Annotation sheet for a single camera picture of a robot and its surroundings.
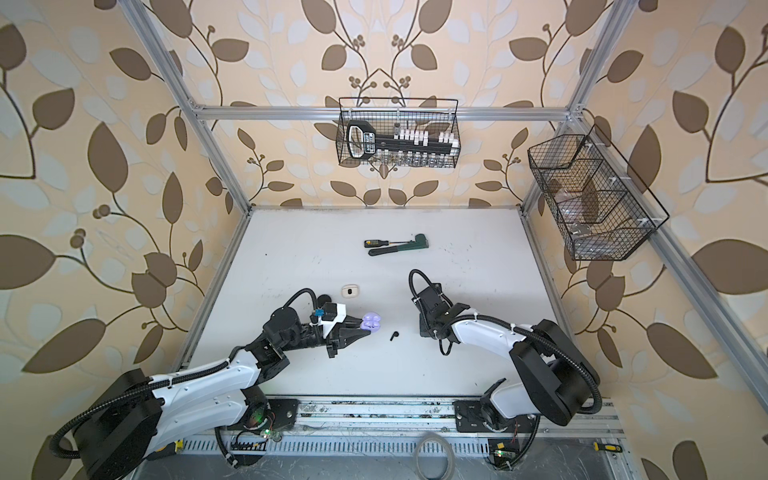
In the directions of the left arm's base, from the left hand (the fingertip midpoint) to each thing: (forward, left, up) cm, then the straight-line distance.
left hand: (369, 327), depth 70 cm
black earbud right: (+6, -6, -19) cm, 21 cm away
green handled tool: (+40, -14, -18) cm, 46 cm away
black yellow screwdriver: (+39, +2, -18) cm, 43 cm away
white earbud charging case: (+19, +9, -18) cm, 28 cm away
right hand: (+9, -17, -19) cm, 27 cm away
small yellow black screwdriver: (-20, -57, -17) cm, 63 cm away
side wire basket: (+26, -57, +15) cm, 64 cm away
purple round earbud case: (+1, 0, 0) cm, 1 cm away
